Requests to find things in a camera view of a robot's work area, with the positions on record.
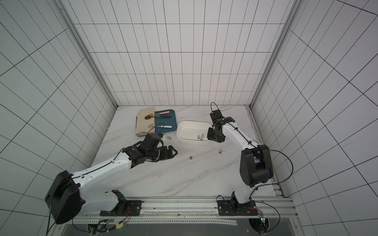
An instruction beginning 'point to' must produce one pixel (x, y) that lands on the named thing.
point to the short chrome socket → (198, 136)
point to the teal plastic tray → (171, 121)
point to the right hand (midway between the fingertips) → (207, 137)
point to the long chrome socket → (202, 136)
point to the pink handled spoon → (163, 113)
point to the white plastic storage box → (193, 132)
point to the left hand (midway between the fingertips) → (169, 156)
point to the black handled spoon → (147, 117)
